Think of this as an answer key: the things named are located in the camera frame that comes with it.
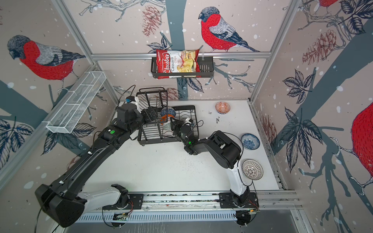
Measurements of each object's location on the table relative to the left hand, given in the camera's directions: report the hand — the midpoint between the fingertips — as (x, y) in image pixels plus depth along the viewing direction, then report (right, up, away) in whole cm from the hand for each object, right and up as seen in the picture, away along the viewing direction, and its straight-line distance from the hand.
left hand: (151, 110), depth 73 cm
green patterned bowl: (+4, -11, +23) cm, 25 cm away
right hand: (+5, -6, +14) cm, 16 cm away
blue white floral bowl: (+60, -21, +22) cm, 68 cm away
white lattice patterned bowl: (+57, -35, +11) cm, 67 cm away
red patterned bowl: (+46, +3, +41) cm, 62 cm away
